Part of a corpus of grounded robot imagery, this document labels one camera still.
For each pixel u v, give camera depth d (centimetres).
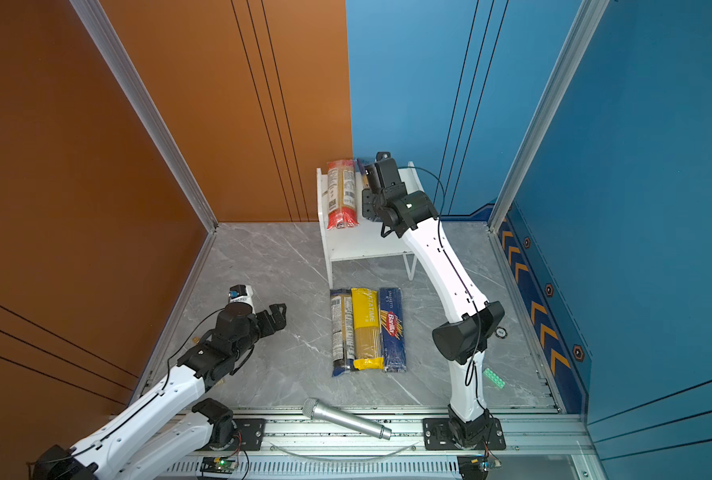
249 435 74
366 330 89
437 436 72
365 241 82
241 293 71
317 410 74
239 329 62
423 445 73
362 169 87
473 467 70
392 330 87
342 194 77
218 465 71
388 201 55
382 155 65
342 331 88
